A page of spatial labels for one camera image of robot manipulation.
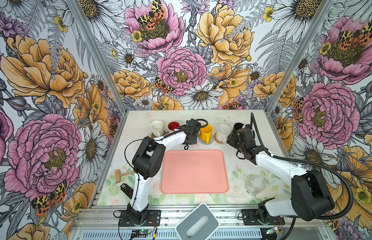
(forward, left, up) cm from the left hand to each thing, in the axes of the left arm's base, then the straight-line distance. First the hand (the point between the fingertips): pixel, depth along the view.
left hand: (189, 142), depth 99 cm
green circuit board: (-47, +24, -4) cm, 53 cm away
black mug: (+9, -32, +5) cm, 34 cm away
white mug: (+8, -23, +1) cm, 25 cm away
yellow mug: (+3, -11, +6) cm, 13 cm away
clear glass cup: (-27, -36, -4) cm, 45 cm away
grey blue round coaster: (0, -10, -1) cm, 10 cm away
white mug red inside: (+11, +11, +4) cm, 16 cm away
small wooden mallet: (-20, +41, -3) cm, 46 cm away
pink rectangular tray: (-18, -4, -5) cm, 19 cm away
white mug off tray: (+9, +21, +5) cm, 23 cm away
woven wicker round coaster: (+2, -19, -3) cm, 20 cm away
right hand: (-5, -26, +7) cm, 27 cm away
